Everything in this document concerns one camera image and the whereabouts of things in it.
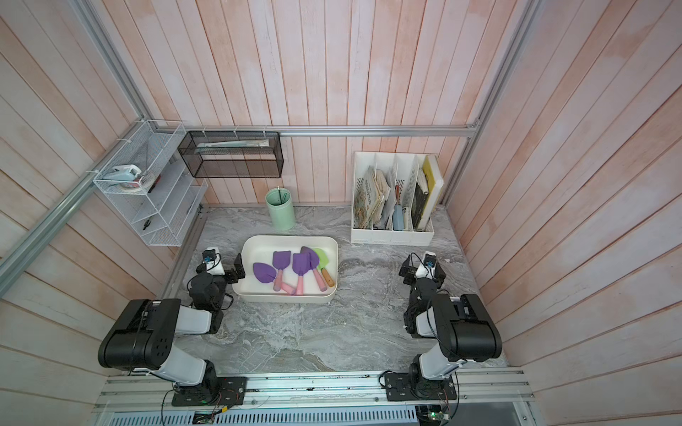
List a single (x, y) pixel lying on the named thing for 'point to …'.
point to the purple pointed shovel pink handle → (313, 261)
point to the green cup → (280, 203)
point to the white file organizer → (385, 194)
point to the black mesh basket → (233, 154)
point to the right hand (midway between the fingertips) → (423, 257)
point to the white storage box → (259, 248)
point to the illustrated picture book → (368, 200)
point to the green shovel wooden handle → (323, 260)
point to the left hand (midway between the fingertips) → (228, 257)
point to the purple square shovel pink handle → (281, 260)
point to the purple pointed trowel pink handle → (265, 274)
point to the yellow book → (436, 184)
